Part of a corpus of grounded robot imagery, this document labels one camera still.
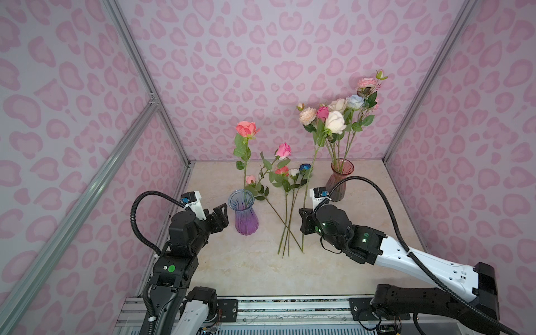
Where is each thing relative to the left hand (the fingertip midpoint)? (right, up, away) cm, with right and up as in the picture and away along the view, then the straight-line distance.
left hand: (218, 204), depth 69 cm
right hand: (+27, -3, +2) cm, 27 cm away
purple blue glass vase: (+6, -11, +28) cm, 31 cm away
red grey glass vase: (+48, +13, +23) cm, 55 cm away
